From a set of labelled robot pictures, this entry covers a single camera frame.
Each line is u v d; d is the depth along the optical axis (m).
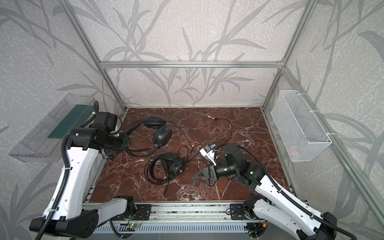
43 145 0.62
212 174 0.56
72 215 0.37
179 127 1.08
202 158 0.93
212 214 0.74
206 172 0.55
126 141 0.61
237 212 0.73
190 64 0.96
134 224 0.71
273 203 0.47
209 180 0.55
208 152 0.61
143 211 0.74
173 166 0.80
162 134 0.64
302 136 0.61
